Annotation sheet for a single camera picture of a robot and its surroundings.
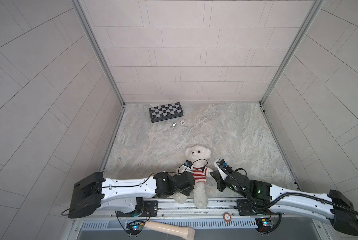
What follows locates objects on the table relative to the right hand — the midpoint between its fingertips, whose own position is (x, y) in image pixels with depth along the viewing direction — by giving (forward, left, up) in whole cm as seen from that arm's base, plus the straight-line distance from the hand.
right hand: (210, 177), depth 76 cm
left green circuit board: (-18, +36, -3) cm, 41 cm away
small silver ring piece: (+41, +12, -4) cm, 43 cm away
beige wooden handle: (-22, +13, -1) cm, 25 cm away
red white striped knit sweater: (+1, +5, +3) cm, 6 cm away
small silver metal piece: (+37, +19, -3) cm, 42 cm away
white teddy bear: (+10, +5, +5) cm, 12 cm away
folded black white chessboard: (+47, +24, 0) cm, 53 cm away
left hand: (-3, +8, -2) cm, 9 cm away
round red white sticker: (-17, -6, -6) cm, 19 cm away
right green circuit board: (-20, -22, -7) cm, 31 cm away
